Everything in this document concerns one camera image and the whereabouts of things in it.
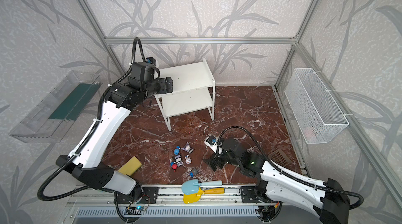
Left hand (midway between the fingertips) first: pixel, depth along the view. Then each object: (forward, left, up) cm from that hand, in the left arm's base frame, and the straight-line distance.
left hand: (167, 77), depth 70 cm
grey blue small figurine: (-31, -12, -36) cm, 49 cm away
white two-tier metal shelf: (-2, -12, -6) cm, 13 cm away
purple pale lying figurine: (-19, -7, -36) cm, 41 cm away
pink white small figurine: (-25, -8, -36) cm, 45 cm away
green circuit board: (-48, +16, -41) cm, 64 cm away
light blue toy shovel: (-38, -11, -37) cm, 54 cm away
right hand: (-22, -19, -25) cm, 38 cm away
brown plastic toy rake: (-24, -58, -37) cm, 72 cm away
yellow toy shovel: (-43, -10, -38) cm, 58 cm away
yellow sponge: (-28, +22, -39) cm, 53 cm away
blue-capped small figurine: (-20, -1, -37) cm, 42 cm away
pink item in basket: (-18, -66, -17) cm, 71 cm away
